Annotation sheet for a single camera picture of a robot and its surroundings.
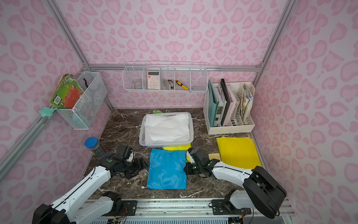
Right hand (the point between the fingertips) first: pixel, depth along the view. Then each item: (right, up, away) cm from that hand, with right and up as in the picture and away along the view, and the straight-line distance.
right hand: (183, 169), depth 84 cm
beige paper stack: (+41, +41, +7) cm, 59 cm away
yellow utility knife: (-1, +53, +14) cm, 55 cm away
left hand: (-23, +3, -3) cm, 23 cm away
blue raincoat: (-10, +1, -3) cm, 10 cm away
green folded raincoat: (-22, +36, +32) cm, 53 cm away
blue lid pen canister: (-50, +17, -7) cm, 53 cm away
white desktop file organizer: (+27, +38, 0) cm, 46 cm away
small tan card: (+20, +6, +7) cm, 22 cm away
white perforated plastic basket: (-16, +14, +6) cm, 22 cm away
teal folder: (+17, +39, -2) cm, 42 cm away
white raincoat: (-16, +24, +12) cm, 31 cm away
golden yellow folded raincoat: (+38, +8, +9) cm, 39 cm away
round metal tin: (-31, +53, +11) cm, 62 cm away
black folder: (+27, +43, +1) cm, 50 cm away
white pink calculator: (-20, +57, +11) cm, 61 cm away
